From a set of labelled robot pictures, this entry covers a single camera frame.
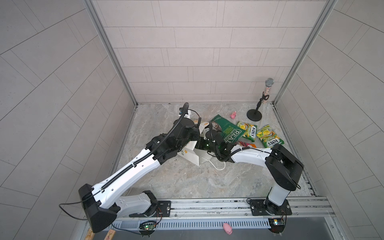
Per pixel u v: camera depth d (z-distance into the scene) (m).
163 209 0.70
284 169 0.46
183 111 0.60
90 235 0.63
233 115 1.08
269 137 0.94
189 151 0.77
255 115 1.07
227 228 0.65
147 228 0.65
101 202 0.37
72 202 0.37
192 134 0.60
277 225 0.67
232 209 0.72
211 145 0.66
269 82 0.85
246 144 0.91
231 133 0.96
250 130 0.98
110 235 0.64
